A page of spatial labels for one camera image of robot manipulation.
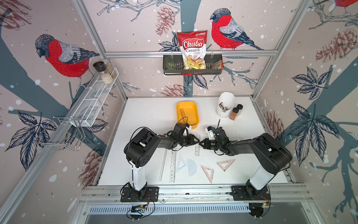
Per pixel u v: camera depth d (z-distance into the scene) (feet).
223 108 3.42
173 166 2.74
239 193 2.39
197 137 3.14
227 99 3.31
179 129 2.54
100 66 2.54
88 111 2.66
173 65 3.03
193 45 2.66
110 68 2.81
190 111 3.62
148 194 2.39
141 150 1.66
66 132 1.99
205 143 2.71
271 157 1.57
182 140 2.67
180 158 2.82
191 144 2.74
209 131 2.86
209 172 2.67
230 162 2.80
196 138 2.91
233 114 3.31
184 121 3.44
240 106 3.30
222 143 2.44
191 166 2.74
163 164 2.74
